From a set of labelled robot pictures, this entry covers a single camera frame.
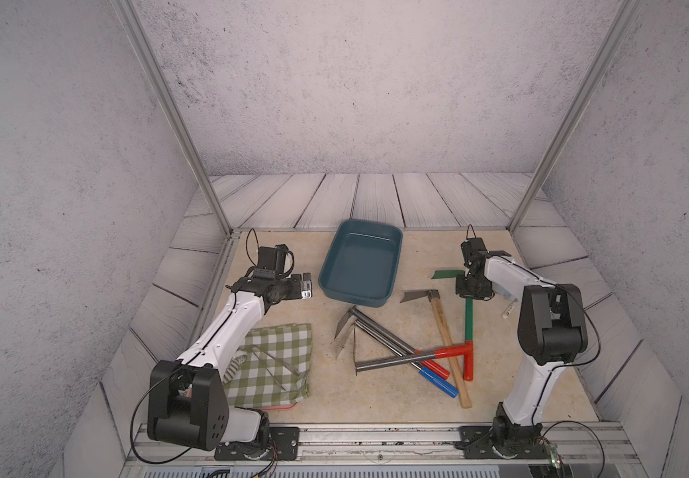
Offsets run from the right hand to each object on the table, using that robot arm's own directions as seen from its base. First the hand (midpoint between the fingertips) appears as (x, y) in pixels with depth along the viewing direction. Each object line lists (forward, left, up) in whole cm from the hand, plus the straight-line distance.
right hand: (470, 291), depth 97 cm
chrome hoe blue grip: (-26, +16, -3) cm, 30 cm away
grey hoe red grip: (-24, +34, +1) cm, 42 cm away
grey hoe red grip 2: (-22, +16, -3) cm, 27 cm away
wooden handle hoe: (0, +11, -2) cm, 11 cm away
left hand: (-5, +52, +11) cm, 54 cm away
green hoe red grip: (-24, +6, -3) cm, 25 cm away
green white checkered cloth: (-24, +59, -3) cm, 64 cm away
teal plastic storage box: (+15, +35, -4) cm, 38 cm away
